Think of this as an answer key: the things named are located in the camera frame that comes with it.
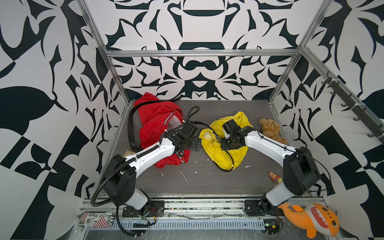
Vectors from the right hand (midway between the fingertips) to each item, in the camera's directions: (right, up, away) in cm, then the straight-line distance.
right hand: (223, 143), depth 89 cm
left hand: (-18, +3, -4) cm, 19 cm away
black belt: (-4, +7, +8) cm, 12 cm away
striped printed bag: (-62, -31, -20) cm, 73 cm away
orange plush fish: (+35, -28, -24) cm, 51 cm away
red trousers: (-40, +14, +2) cm, 43 cm away
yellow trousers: (-6, +1, +7) cm, 10 cm away
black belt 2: (-61, +13, +16) cm, 65 cm away
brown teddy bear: (+32, +8, +7) cm, 34 cm away
